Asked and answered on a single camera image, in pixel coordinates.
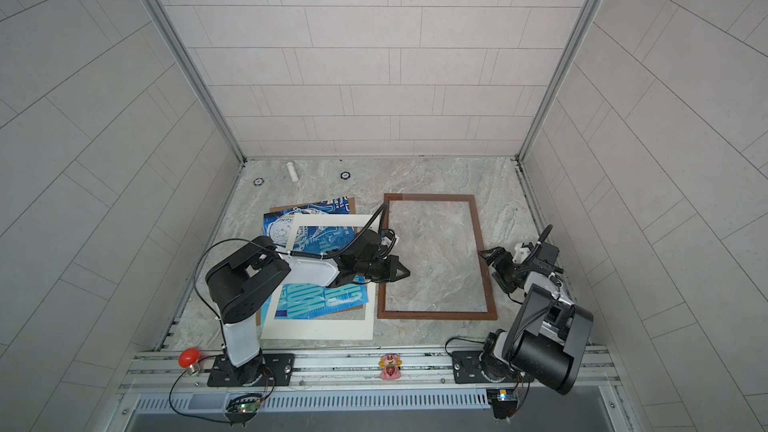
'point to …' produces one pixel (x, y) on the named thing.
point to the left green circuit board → (242, 409)
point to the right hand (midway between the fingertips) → (488, 258)
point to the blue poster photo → (312, 300)
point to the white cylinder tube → (292, 171)
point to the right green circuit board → (504, 402)
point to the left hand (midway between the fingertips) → (418, 274)
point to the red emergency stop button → (189, 358)
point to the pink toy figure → (390, 367)
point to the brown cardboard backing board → (352, 210)
